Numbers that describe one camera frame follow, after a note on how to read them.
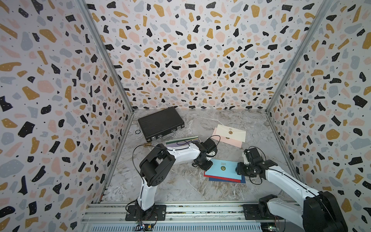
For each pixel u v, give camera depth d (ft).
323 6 2.34
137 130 3.56
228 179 2.79
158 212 2.43
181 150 1.90
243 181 2.79
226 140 3.42
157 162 1.77
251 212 2.41
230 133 3.56
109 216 2.41
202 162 2.55
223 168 2.92
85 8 2.29
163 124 3.53
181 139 3.14
